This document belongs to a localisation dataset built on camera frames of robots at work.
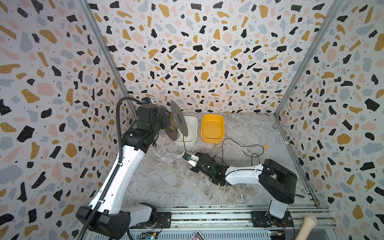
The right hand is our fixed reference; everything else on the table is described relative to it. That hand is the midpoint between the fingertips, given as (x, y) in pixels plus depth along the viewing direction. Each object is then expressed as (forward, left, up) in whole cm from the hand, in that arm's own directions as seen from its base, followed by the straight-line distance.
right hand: (186, 152), depth 82 cm
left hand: (+8, +9, +23) cm, 26 cm away
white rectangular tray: (+16, 0, -12) cm, 20 cm away
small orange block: (+14, -52, -16) cm, 56 cm away
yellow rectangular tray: (+28, -16, -14) cm, 35 cm away
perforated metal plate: (+17, +21, -15) cm, 30 cm away
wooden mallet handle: (-31, -60, -11) cm, 68 cm away
